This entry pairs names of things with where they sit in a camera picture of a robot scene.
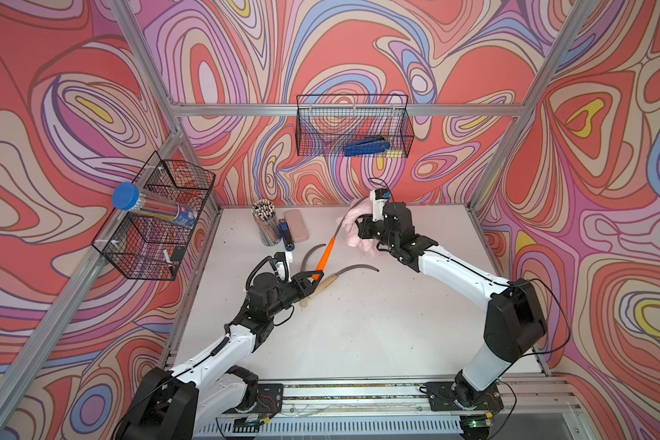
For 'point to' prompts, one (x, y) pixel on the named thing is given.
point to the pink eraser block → (297, 225)
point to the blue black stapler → (288, 241)
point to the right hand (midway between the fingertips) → (356, 223)
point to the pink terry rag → (364, 206)
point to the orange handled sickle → (324, 260)
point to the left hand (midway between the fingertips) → (325, 277)
